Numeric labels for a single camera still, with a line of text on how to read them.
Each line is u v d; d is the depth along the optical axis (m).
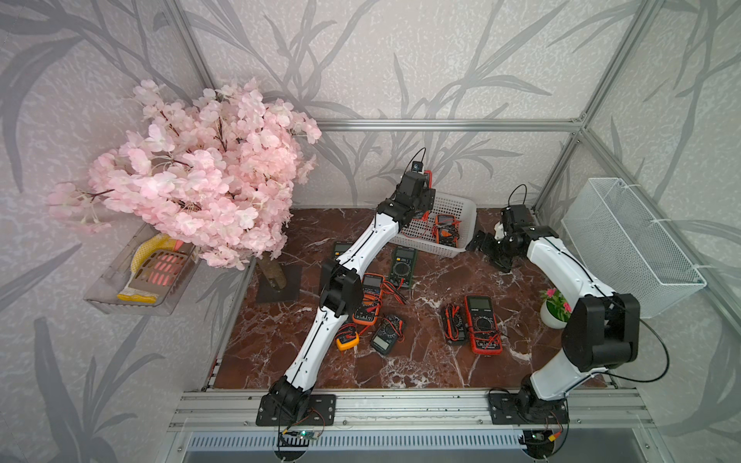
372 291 0.91
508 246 0.68
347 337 0.83
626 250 0.65
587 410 0.75
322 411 0.74
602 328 0.45
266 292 0.95
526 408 0.67
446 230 1.07
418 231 1.12
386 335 0.83
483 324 0.86
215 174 0.46
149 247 0.64
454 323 0.85
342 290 0.63
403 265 1.00
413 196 0.76
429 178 0.94
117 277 0.58
